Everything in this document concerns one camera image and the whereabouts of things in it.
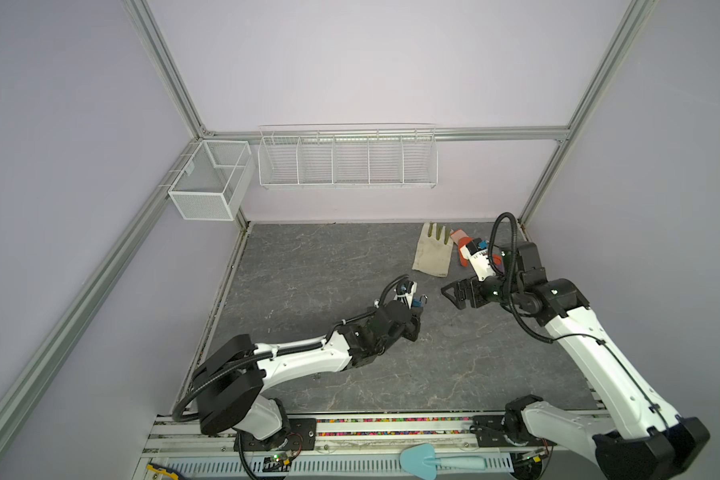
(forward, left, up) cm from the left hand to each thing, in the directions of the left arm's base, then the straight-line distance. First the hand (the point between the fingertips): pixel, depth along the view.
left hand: (419, 312), depth 78 cm
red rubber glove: (+39, -25, -17) cm, 49 cm away
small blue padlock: (+2, 0, +2) cm, 3 cm away
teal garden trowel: (-31, +3, -15) cm, 35 cm away
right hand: (+3, -10, +7) cm, 12 cm away
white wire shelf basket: (+52, +17, +14) cm, 56 cm away
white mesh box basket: (+51, +64, +7) cm, 82 cm away
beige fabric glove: (+30, -12, -16) cm, 36 cm away
